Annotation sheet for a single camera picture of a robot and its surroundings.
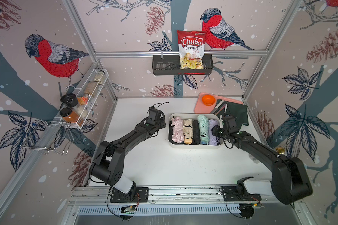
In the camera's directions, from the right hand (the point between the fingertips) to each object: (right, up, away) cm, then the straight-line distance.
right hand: (212, 128), depth 90 cm
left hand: (-31, +6, +1) cm, 32 cm away
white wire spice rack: (-71, +13, -23) cm, 76 cm away
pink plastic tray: (-2, +14, +24) cm, 28 cm away
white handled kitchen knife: (+11, +14, +24) cm, 29 cm away
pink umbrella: (-23, -1, -3) cm, 23 cm away
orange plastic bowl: (+4, +20, +25) cm, 32 cm away
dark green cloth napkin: (+27, +10, +19) cm, 35 cm away
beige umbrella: (-16, -2, -2) cm, 17 cm away
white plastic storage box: (-16, -11, -4) cm, 20 cm away
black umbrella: (-11, -2, -3) cm, 12 cm away
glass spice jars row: (-73, +25, -12) cm, 78 cm away
